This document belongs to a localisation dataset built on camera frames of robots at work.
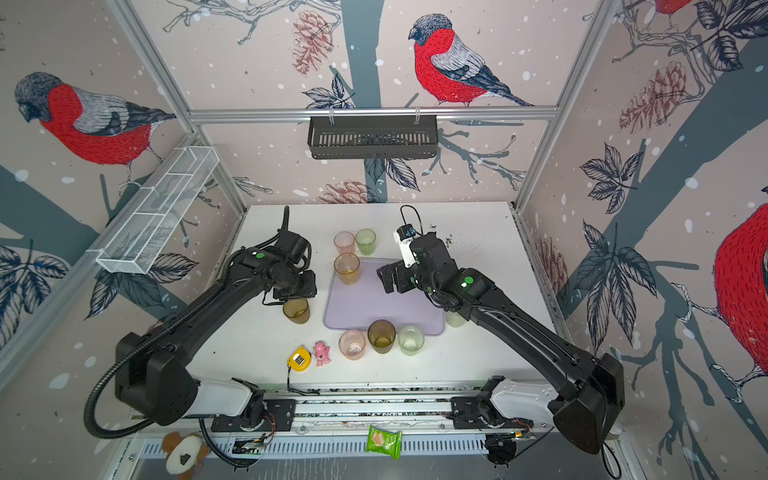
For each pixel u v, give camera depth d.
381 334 0.85
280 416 0.73
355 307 0.92
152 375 0.40
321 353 0.82
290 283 0.67
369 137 1.07
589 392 0.38
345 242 1.06
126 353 0.40
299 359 0.81
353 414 0.76
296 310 0.90
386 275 0.66
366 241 1.06
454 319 0.87
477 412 0.66
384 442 0.68
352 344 0.85
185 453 0.67
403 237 0.64
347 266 0.99
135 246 0.71
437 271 0.53
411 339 0.85
